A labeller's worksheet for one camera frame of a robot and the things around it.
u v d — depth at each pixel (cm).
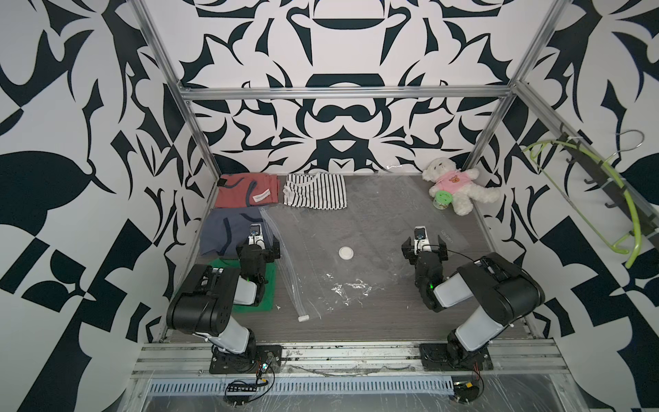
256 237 78
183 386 78
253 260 68
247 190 111
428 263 71
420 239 78
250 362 67
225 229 99
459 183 108
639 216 53
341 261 93
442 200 108
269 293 85
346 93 93
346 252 95
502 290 48
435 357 74
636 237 52
